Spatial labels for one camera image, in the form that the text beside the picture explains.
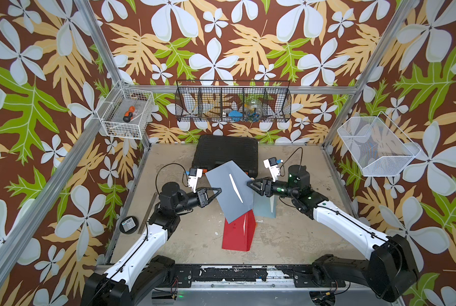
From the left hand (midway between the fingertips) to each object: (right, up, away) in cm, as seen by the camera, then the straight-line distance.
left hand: (221, 190), depth 71 cm
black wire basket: (+5, +42, +25) cm, 50 cm away
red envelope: (+7, -23, +15) cm, 28 cm away
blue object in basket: (+7, +35, +24) cm, 43 cm away
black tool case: (-7, +17, +38) cm, 42 cm away
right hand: (+11, +2, +3) cm, 12 cm away
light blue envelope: (+21, -11, +22) cm, 32 cm away
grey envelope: (+6, -4, +3) cm, 8 cm away
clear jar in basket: (+16, +37, +25) cm, 48 cm away
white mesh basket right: (+68, +17, +11) cm, 71 cm away
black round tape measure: (-43, -18, +15) cm, 49 cm away
